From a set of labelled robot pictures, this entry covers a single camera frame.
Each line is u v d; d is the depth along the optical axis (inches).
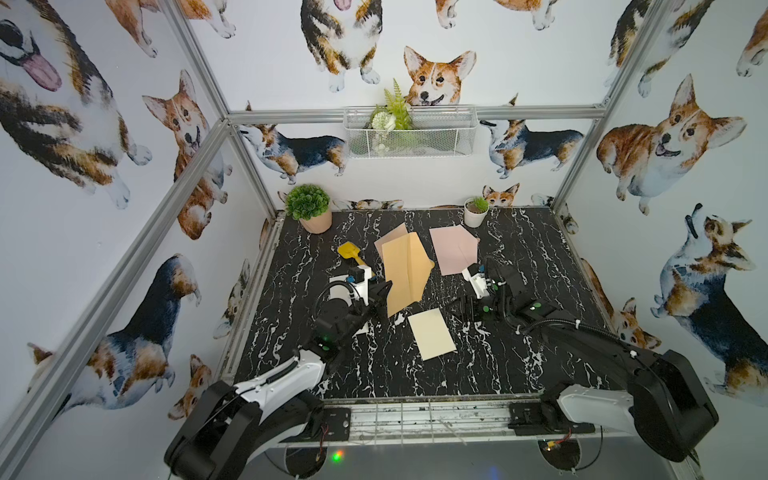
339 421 29.4
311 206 40.4
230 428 16.2
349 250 41.9
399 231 41.2
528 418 28.9
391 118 32.1
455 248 43.4
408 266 32.3
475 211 43.4
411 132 34.1
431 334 35.6
